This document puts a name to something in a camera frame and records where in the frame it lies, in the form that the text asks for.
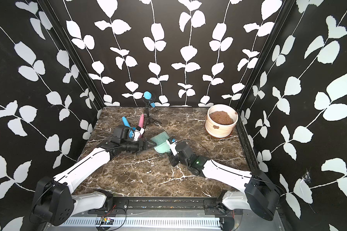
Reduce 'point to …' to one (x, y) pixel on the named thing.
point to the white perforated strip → (146, 222)
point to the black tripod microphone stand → (147, 105)
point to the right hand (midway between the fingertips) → (167, 150)
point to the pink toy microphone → (140, 123)
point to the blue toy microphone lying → (131, 132)
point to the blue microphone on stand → (147, 95)
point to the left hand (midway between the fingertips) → (152, 144)
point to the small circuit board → (106, 221)
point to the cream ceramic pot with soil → (221, 119)
